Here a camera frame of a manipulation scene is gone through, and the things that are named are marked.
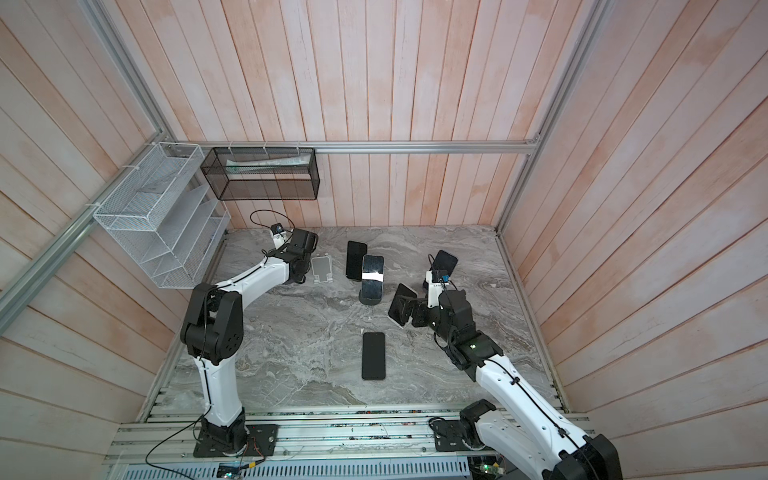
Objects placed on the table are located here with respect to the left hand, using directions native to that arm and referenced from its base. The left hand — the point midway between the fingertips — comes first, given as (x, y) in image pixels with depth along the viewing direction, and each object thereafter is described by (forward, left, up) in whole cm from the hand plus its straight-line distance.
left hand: (283, 257), depth 97 cm
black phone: (-28, -30, -13) cm, 43 cm away
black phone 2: (-1, -23, 0) cm, 23 cm away
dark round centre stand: (-11, -28, -8) cm, 31 cm away
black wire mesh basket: (+28, +10, +13) cm, 32 cm away
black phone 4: (-3, -53, 0) cm, 53 cm away
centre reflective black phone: (-3, -30, -1) cm, 30 cm away
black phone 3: (-26, -37, +11) cm, 46 cm away
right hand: (-19, -40, +7) cm, 45 cm away
